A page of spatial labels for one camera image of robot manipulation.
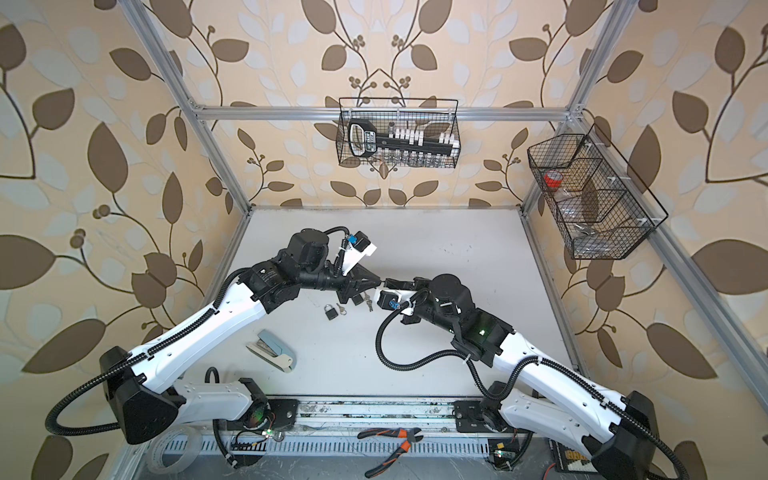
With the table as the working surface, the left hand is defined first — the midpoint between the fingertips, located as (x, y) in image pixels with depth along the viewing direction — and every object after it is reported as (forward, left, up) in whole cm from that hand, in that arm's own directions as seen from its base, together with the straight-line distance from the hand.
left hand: (380, 278), depth 67 cm
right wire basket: (+18, -55, +6) cm, 58 cm away
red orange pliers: (-27, -8, -27) cm, 39 cm away
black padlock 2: (+5, +17, -29) cm, 34 cm away
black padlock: (0, -1, -2) cm, 2 cm away
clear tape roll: (-32, +51, -26) cm, 65 cm away
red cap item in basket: (+35, -49, +2) cm, 60 cm away
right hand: (0, -3, -2) cm, 4 cm away
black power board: (-31, -44, -27) cm, 60 cm away
